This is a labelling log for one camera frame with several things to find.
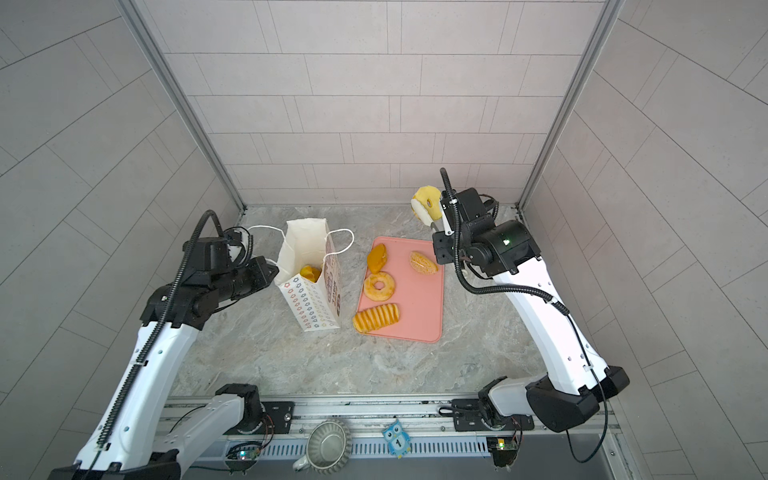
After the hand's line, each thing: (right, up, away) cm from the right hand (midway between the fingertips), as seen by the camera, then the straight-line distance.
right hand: (440, 243), depth 68 cm
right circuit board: (+15, -48, 0) cm, 50 cm away
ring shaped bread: (-16, -17, +23) cm, 33 cm away
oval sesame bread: (-2, -8, +26) cm, 27 cm away
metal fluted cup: (-26, -46, 0) cm, 53 cm away
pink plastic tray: (-3, -18, +24) cm, 30 cm away
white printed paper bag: (-31, -17, +10) cm, 37 cm away
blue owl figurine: (-10, -45, 0) cm, 46 cm away
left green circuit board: (-44, -47, -3) cm, 64 cm away
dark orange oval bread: (-17, -6, +31) cm, 36 cm away
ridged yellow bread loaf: (-16, -22, +17) cm, 32 cm away
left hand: (-36, -5, +3) cm, 37 cm away
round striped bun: (-36, -10, +20) cm, 43 cm away
